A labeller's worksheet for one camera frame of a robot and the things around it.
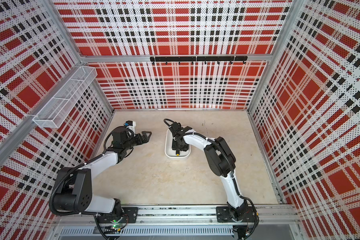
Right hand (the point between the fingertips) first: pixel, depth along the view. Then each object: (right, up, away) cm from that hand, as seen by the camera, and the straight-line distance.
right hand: (179, 147), depth 96 cm
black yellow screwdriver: (-1, -3, -2) cm, 4 cm away
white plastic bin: (-7, 0, +2) cm, 7 cm away
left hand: (-19, +9, -5) cm, 21 cm away
